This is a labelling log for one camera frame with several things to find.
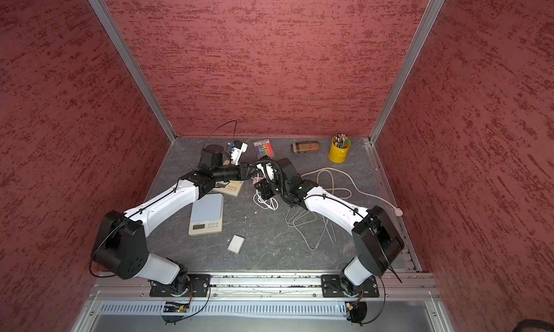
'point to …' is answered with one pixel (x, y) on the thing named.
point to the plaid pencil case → (306, 146)
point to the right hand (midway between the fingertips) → (255, 190)
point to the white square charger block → (236, 243)
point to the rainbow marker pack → (264, 148)
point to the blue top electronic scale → (206, 214)
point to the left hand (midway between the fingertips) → (259, 173)
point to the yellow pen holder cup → (339, 149)
